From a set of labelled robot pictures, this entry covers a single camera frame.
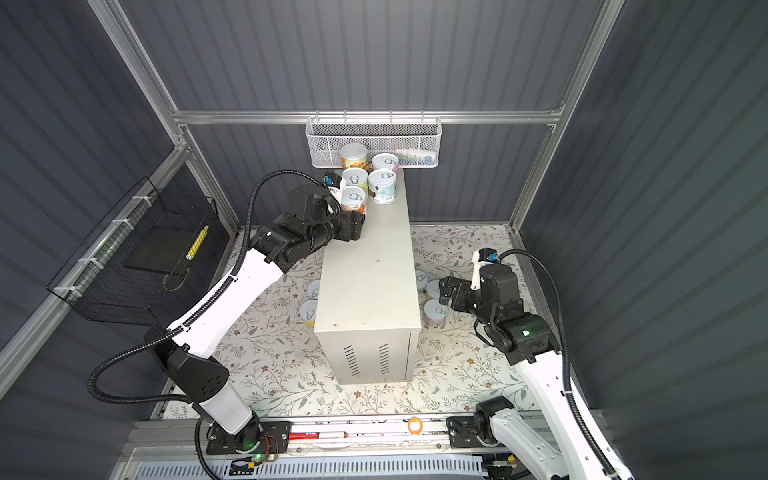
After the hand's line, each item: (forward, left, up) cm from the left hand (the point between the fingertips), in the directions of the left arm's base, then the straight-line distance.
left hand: (350, 213), depth 74 cm
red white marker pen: (-42, +10, -36) cm, 56 cm away
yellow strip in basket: (0, +42, -9) cm, 42 cm away
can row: (-3, +14, -30) cm, 33 cm away
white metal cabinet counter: (-28, -4, -3) cm, 29 cm away
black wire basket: (-7, +50, -7) cm, 51 cm away
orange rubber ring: (-41, -14, -37) cm, 57 cm away
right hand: (-17, -26, -10) cm, 33 cm away
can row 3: (-18, -19, -8) cm, 27 cm away
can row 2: (-10, +15, -30) cm, 36 cm away
